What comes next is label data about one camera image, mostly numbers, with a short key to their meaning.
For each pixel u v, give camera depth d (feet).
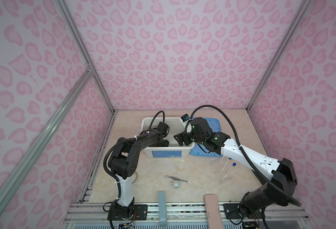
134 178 2.75
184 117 2.22
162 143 2.81
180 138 2.26
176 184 2.69
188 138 2.25
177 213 2.43
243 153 1.58
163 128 2.63
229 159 1.74
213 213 2.31
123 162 1.70
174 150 2.74
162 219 2.22
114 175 1.69
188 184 2.70
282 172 1.40
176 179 2.77
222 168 2.89
